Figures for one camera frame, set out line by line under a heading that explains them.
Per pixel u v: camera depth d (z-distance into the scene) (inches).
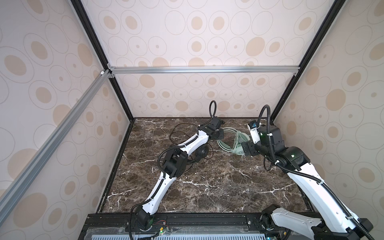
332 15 27.6
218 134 36.1
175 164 24.4
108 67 35.0
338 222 14.8
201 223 29.3
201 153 36.0
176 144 24.9
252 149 24.6
